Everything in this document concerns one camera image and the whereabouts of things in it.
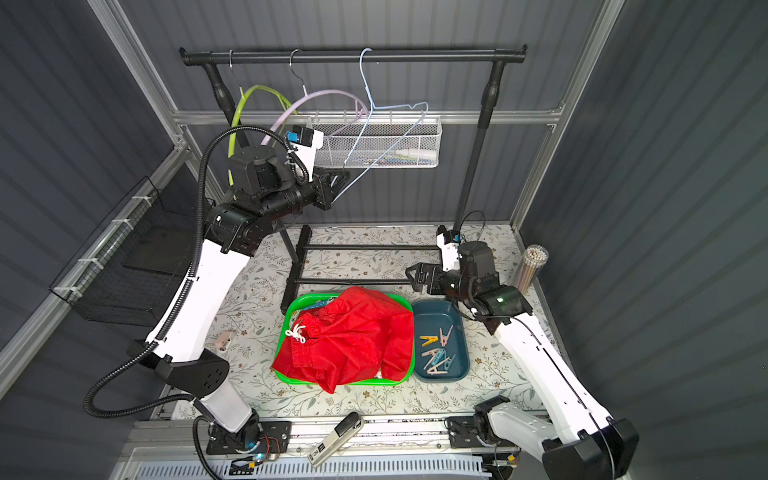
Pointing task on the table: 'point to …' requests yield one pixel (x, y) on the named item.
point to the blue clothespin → (451, 363)
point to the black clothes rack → (297, 252)
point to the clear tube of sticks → (534, 258)
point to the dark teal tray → (440, 346)
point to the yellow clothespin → (430, 339)
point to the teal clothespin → (447, 363)
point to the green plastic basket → (291, 378)
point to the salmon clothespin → (443, 338)
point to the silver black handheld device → (344, 431)
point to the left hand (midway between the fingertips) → (352, 175)
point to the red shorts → (356, 337)
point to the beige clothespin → (433, 370)
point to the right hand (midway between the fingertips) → (426, 271)
